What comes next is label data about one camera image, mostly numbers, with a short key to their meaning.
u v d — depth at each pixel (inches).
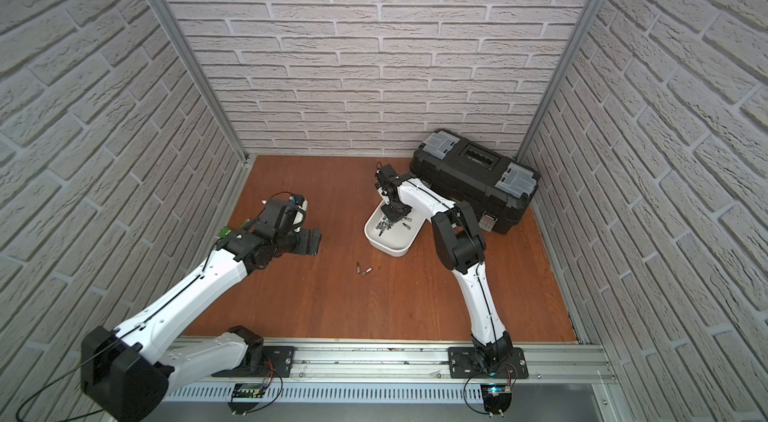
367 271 35.3
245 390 28.6
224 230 37.3
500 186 35.3
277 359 29.1
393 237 37.5
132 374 14.6
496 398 27.7
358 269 35.2
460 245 23.1
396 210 34.6
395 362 29.8
